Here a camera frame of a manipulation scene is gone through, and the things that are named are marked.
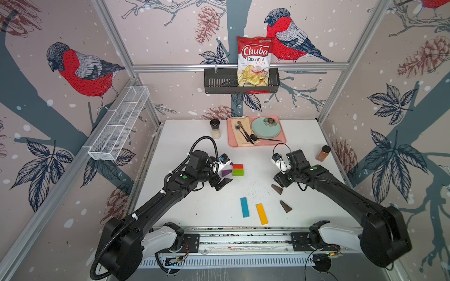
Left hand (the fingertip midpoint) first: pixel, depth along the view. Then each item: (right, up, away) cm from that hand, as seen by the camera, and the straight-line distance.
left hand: (227, 167), depth 79 cm
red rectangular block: (+6, -3, +17) cm, 18 cm away
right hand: (+26, -4, +7) cm, 28 cm away
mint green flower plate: (+26, +20, +38) cm, 51 cm away
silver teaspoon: (+6, +20, +38) cm, 43 cm away
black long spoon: (+17, +13, +31) cm, 38 cm away
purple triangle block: (-2, -6, +13) cm, 15 cm away
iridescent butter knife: (+10, +18, +36) cm, 41 cm away
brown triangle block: (+27, -14, +9) cm, 31 cm away
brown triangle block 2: (+28, -20, +3) cm, 35 cm away
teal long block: (+8, -21, +4) cm, 23 cm away
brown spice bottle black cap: (+53, +4, +16) cm, 56 cm away
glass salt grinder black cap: (-8, +17, +30) cm, 35 cm away
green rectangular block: (+5, -6, +15) cm, 17 cm away
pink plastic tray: (+5, +13, +31) cm, 34 cm away
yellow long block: (+16, -23, +3) cm, 29 cm away
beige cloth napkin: (+10, +16, +35) cm, 39 cm away
